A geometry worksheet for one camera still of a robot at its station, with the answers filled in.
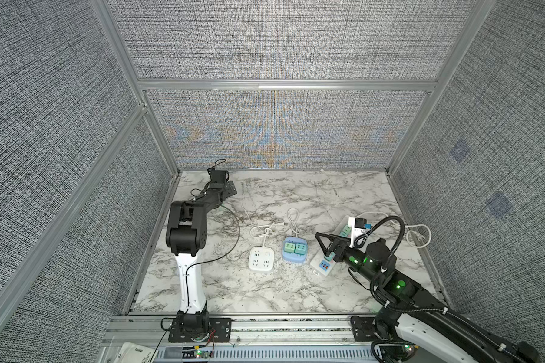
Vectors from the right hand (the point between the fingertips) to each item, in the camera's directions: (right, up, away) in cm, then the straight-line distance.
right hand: (322, 232), depth 71 cm
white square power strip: (-20, -13, +15) cm, 28 cm away
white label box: (-59, -36, -2) cm, 69 cm away
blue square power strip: (-7, -13, +16) cm, 22 cm away
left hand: (-38, +16, +36) cm, 54 cm away
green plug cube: (-9, -8, +13) cm, 18 cm away
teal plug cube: (-5, -9, +13) cm, 17 cm away
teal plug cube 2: (+1, -6, -6) cm, 9 cm away
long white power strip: (+2, -15, +14) cm, 21 cm away
